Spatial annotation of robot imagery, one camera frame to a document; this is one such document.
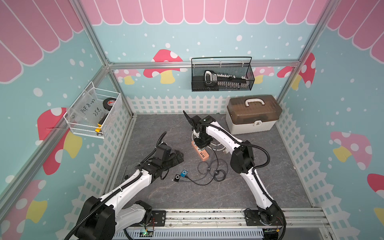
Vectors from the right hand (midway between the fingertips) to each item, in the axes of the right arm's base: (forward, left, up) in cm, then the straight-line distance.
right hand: (202, 146), depth 95 cm
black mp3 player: (-18, +15, -5) cm, 24 cm away
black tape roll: (+11, +50, +29) cm, 59 cm away
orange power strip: (-4, -1, -3) cm, 5 cm away
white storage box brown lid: (+14, -32, +15) cm, 38 cm away
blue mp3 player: (-15, +11, -5) cm, 20 cm away
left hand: (-11, +14, +4) cm, 18 cm away
